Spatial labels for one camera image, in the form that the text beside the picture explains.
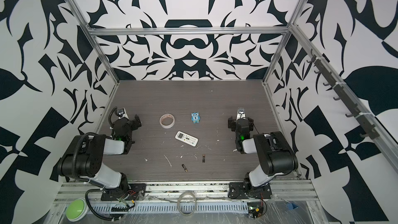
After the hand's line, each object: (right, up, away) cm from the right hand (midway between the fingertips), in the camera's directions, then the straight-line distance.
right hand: (242, 116), depth 94 cm
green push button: (-79, -39, -24) cm, 92 cm away
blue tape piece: (+14, -36, -26) cm, 46 cm away
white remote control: (-33, -12, -4) cm, 35 cm away
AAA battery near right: (-23, -22, -9) cm, 33 cm away
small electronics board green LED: (0, -39, -23) cm, 46 cm away
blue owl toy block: (-28, -2, +5) cm, 28 cm away
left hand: (-68, +1, -2) cm, 68 cm away
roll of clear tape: (-46, -4, +5) cm, 46 cm away
